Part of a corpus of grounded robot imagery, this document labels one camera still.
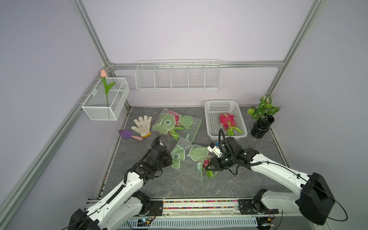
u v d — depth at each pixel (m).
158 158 0.63
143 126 1.09
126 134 1.07
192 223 1.58
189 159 0.77
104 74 0.83
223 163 0.68
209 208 0.75
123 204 0.58
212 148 0.74
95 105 0.79
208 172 0.73
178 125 1.01
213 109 1.16
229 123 0.98
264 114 0.83
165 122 0.99
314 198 0.40
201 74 1.04
